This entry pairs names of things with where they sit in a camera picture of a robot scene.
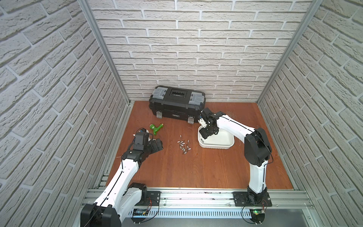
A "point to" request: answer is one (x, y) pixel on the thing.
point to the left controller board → (139, 212)
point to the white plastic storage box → (223, 140)
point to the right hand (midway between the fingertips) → (209, 132)
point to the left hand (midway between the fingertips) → (157, 142)
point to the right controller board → (257, 215)
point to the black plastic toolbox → (179, 104)
